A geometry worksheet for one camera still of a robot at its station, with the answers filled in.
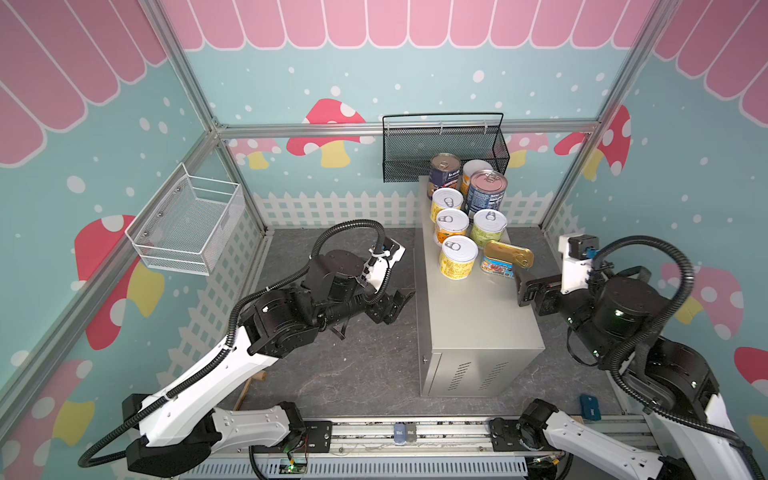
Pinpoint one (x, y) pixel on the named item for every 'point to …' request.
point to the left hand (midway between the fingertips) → (395, 286)
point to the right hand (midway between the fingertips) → (537, 261)
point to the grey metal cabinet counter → (471, 336)
